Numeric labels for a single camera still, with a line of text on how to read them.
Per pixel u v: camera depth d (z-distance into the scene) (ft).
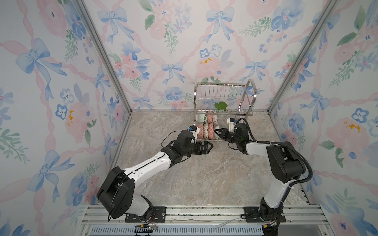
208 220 2.40
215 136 3.03
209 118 3.20
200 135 3.04
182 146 2.06
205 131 3.01
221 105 2.81
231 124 2.90
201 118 3.28
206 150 2.31
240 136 2.56
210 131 2.98
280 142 1.67
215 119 3.20
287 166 1.62
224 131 2.81
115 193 1.34
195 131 2.44
